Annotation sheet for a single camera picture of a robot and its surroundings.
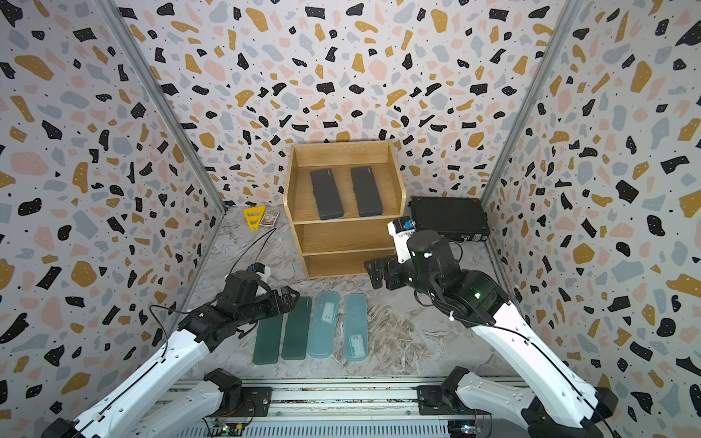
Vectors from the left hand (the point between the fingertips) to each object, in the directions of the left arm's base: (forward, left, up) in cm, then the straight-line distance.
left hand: (291, 299), depth 78 cm
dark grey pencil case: (+24, -10, +18) cm, 32 cm away
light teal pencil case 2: (-3, -18, -15) cm, 23 cm away
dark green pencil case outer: (-7, +9, -14) cm, 18 cm away
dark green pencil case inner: (-5, 0, -12) cm, 13 cm away
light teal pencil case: (-2, -7, -15) cm, 17 cm away
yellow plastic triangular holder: (+46, +26, -13) cm, 54 cm away
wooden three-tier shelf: (+22, -14, +18) cm, 32 cm away
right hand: (-1, -25, +18) cm, 31 cm away
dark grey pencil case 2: (+26, -22, +18) cm, 38 cm away
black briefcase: (+45, -61, -15) cm, 77 cm away
